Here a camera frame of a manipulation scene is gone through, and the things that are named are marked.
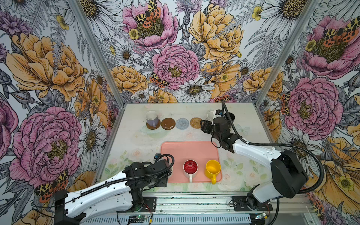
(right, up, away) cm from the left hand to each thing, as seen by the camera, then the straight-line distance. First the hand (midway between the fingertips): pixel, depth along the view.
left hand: (159, 183), depth 72 cm
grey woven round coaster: (+11, +28, +36) cm, 47 cm away
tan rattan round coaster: (+21, +29, +36) cm, 51 cm away
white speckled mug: (+29, +35, +7) cm, 46 cm away
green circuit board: (-10, -17, -1) cm, 19 cm away
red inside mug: (+16, +3, +13) cm, 21 cm away
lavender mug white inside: (-12, +33, +34) cm, 49 cm away
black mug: (+47, +34, +29) cm, 65 cm away
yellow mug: (+30, +2, +14) cm, 33 cm away
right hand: (+24, +28, +15) cm, 40 cm away
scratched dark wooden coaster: (0, +28, +37) cm, 47 cm away
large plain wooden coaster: (-11, +26, +31) cm, 42 cm away
